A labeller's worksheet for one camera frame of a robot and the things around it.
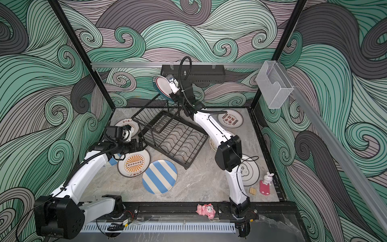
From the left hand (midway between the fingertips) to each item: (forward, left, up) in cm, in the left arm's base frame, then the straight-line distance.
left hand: (140, 144), depth 82 cm
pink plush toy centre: (-29, -37, -10) cm, 48 cm away
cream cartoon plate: (+8, -43, -13) cm, 46 cm away
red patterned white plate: (+31, -60, -13) cm, 69 cm away
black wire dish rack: (+5, -15, +7) cm, 17 cm away
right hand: (+26, -19, +23) cm, 39 cm away
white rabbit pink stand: (-17, -69, -11) cm, 72 cm away
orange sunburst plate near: (-6, +6, -15) cm, 17 cm away
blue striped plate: (-13, -10, -15) cm, 22 cm away
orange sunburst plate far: (+27, +18, -14) cm, 35 cm away
